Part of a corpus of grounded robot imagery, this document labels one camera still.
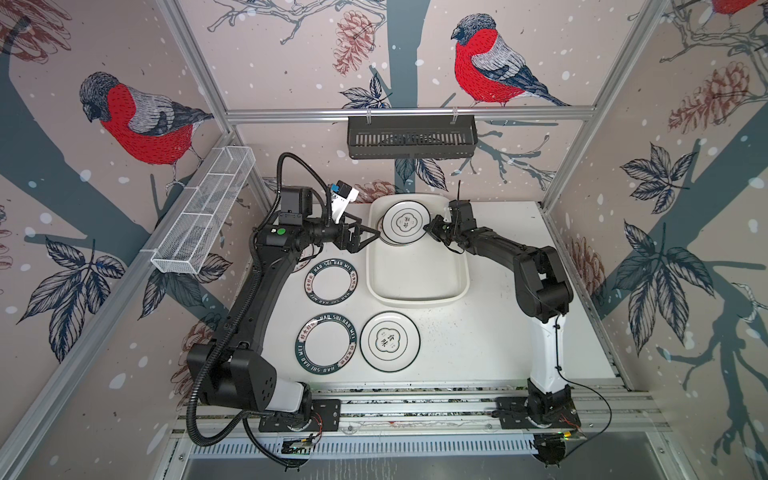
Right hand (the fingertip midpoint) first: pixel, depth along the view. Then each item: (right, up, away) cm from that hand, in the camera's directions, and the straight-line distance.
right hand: (422, 228), depth 101 cm
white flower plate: (-6, +3, +5) cm, 8 cm away
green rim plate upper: (-31, -18, -3) cm, 36 cm away
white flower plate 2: (-11, -33, -16) cm, 39 cm away
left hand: (-17, 0, -30) cm, 34 cm away
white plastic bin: (0, -16, 0) cm, 16 cm away
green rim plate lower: (-30, -34, -16) cm, 48 cm away
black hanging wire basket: (-3, +32, +2) cm, 33 cm away
